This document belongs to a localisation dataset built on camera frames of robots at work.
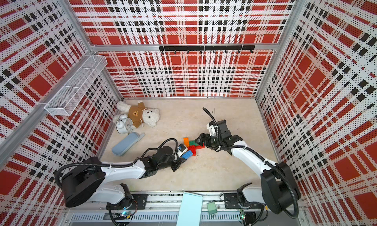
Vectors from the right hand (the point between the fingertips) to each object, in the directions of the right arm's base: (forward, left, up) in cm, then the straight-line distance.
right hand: (201, 142), depth 83 cm
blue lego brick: (-5, +8, -6) cm, 11 cm away
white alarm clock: (+14, +50, -1) cm, 51 cm away
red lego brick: (0, +6, -9) cm, 11 cm away
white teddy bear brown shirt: (+24, +44, -3) cm, 50 cm away
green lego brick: (+4, +6, -7) cm, 10 cm away
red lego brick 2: (+2, +2, -11) cm, 11 cm away
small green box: (-31, -4, -9) cm, 32 cm away
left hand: (-5, +10, -8) cm, 14 cm away
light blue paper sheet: (-33, +6, -7) cm, 34 cm away
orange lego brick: (+4, +9, -7) cm, 13 cm away
